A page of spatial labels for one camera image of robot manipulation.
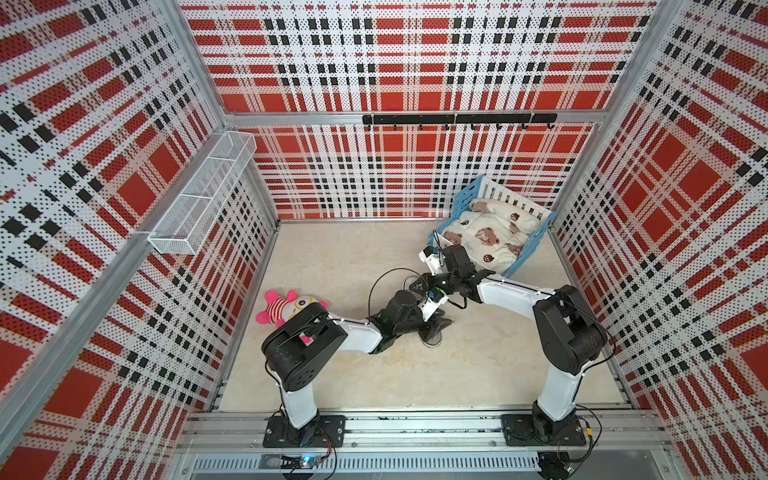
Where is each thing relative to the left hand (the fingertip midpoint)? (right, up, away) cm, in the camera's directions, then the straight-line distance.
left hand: (449, 315), depth 87 cm
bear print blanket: (+17, +24, +15) cm, 33 cm away
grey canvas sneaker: (-5, -5, -5) cm, 9 cm away
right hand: (-10, +8, +3) cm, 13 cm away
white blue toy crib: (+18, +41, +21) cm, 50 cm away
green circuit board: (-38, -30, -18) cm, 52 cm away
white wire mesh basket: (-81, +27, +5) cm, 86 cm away
